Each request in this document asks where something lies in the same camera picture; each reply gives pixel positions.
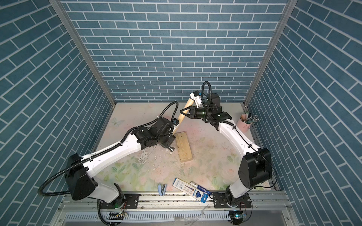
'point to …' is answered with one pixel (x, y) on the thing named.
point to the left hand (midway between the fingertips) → (175, 137)
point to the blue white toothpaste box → (190, 190)
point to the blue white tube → (200, 187)
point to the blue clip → (162, 188)
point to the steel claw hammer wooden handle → (184, 117)
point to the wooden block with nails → (185, 151)
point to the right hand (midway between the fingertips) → (183, 112)
